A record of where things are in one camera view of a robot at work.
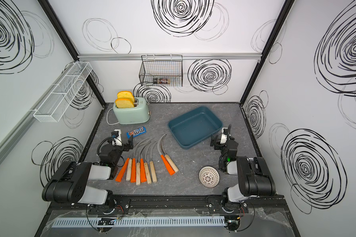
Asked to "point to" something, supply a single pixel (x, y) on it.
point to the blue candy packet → (136, 132)
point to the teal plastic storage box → (194, 126)
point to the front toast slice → (122, 102)
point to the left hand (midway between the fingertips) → (124, 135)
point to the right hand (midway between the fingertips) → (221, 135)
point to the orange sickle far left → (119, 176)
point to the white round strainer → (209, 177)
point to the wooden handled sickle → (170, 161)
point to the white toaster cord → (107, 113)
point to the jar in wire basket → (160, 81)
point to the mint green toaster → (139, 113)
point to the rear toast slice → (125, 94)
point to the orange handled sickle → (164, 158)
